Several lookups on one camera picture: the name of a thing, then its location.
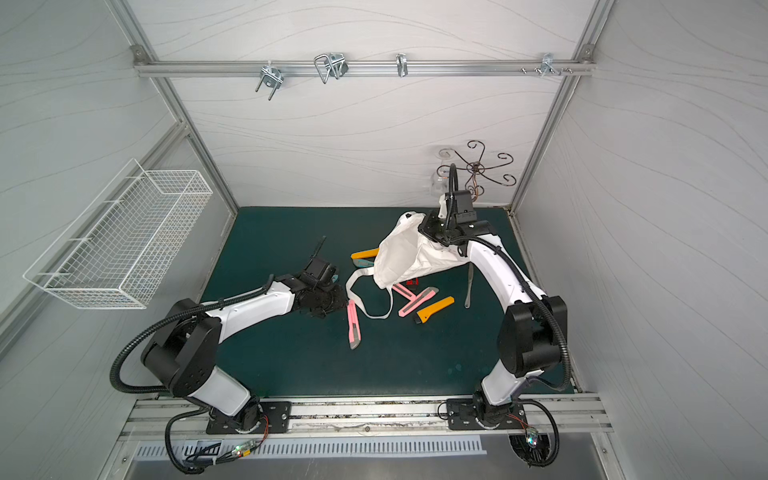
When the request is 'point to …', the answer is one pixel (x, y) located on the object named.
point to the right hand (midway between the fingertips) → (418, 223)
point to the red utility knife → (412, 282)
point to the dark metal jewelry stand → (474, 184)
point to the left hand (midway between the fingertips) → (346, 305)
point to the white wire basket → (118, 252)
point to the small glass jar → (440, 181)
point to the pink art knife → (354, 324)
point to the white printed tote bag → (403, 255)
